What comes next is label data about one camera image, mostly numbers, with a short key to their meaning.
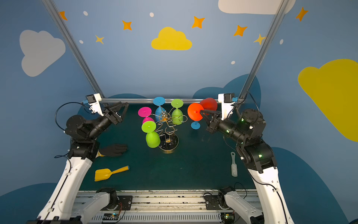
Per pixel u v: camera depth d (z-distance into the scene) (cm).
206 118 54
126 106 58
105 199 62
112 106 55
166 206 73
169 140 98
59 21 73
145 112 77
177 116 86
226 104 46
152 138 76
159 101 82
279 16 72
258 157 37
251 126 36
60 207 38
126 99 118
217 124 47
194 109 57
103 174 82
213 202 75
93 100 52
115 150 92
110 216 73
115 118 55
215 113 48
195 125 111
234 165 87
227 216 73
